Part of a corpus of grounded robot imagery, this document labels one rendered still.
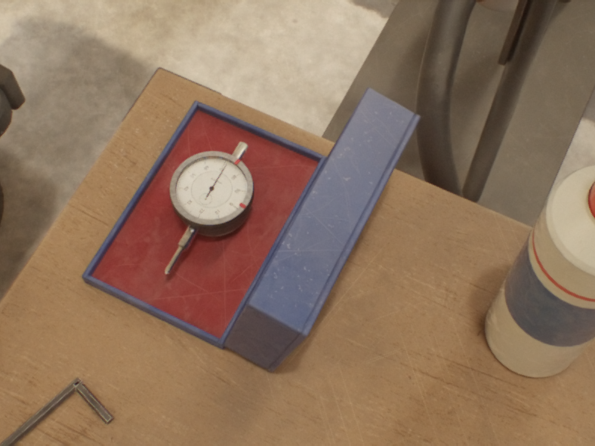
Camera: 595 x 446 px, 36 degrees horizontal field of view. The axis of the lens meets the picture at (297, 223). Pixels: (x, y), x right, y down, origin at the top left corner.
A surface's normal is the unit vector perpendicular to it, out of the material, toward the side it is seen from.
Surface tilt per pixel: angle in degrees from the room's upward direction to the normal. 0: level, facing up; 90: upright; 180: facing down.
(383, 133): 13
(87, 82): 0
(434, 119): 46
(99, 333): 0
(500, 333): 90
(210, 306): 0
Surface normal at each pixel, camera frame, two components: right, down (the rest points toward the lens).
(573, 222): -0.65, -0.19
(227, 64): 0.00, -0.43
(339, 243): 0.20, -0.33
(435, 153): 0.05, 0.48
